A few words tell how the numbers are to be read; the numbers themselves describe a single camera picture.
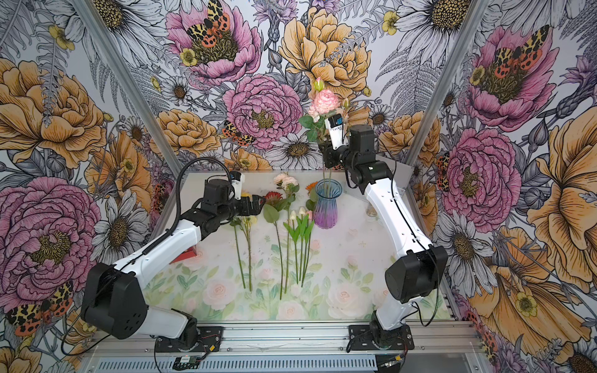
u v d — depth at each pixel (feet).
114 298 1.36
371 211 3.36
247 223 3.26
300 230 3.26
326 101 2.02
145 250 1.57
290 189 3.63
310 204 3.56
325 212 3.40
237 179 2.45
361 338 2.41
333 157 2.25
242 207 2.48
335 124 2.10
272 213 3.35
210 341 2.41
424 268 1.48
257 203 2.54
